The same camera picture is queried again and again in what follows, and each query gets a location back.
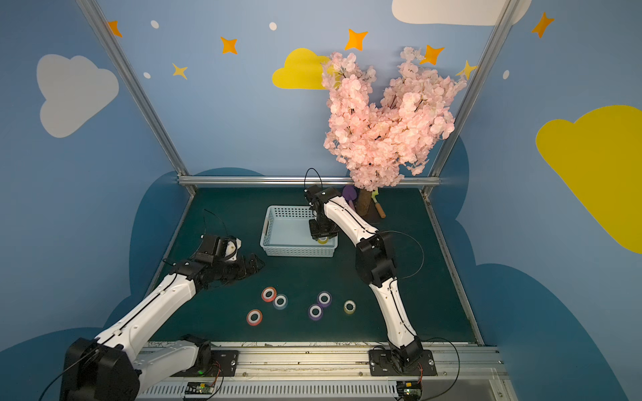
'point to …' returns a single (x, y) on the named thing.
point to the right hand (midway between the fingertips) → (324, 233)
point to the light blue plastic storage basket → (286, 231)
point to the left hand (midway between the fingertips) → (256, 265)
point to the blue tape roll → (280, 302)
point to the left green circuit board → (199, 388)
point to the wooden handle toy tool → (381, 212)
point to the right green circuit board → (409, 390)
